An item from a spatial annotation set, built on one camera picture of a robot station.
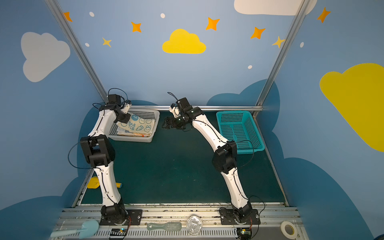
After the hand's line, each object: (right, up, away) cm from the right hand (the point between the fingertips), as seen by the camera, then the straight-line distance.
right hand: (168, 125), depth 87 cm
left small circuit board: (-23, -54, -13) cm, 60 cm away
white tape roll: (+59, -50, -14) cm, 79 cm away
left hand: (-34, +6, +13) cm, 36 cm away
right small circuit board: (+40, -54, -13) cm, 69 cm away
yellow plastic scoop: (-43, -33, -2) cm, 55 cm away
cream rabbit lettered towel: (-26, -6, +18) cm, 32 cm away
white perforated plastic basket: (-15, +9, +25) cm, 30 cm away
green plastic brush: (+4, -50, -15) cm, 52 cm away
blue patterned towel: (-25, +1, +20) cm, 32 cm away
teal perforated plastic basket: (+52, -1, +28) cm, 59 cm away
